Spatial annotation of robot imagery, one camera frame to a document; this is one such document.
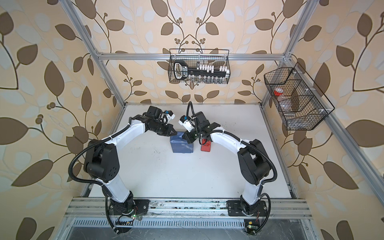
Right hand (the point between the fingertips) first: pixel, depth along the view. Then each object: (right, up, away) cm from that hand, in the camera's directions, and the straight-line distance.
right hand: (183, 136), depth 87 cm
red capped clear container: (+53, +25, -7) cm, 59 cm away
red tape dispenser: (+13, -6, +4) cm, 15 cm away
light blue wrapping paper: (-2, -5, -1) cm, 6 cm away
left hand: (-6, +3, 0) cm, 7 cm away
